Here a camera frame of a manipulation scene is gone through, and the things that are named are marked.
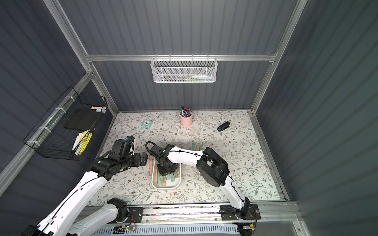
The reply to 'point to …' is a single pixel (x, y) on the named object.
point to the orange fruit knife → (198, 148)
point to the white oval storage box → (167, 182)
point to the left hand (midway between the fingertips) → (138, 157)
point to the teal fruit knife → (194, 146)
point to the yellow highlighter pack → (82, 141)
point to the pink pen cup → (186, 115)
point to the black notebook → (81, 119)
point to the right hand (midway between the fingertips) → (165, 173)
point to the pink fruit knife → (151, 162)
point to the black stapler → (223, 126)
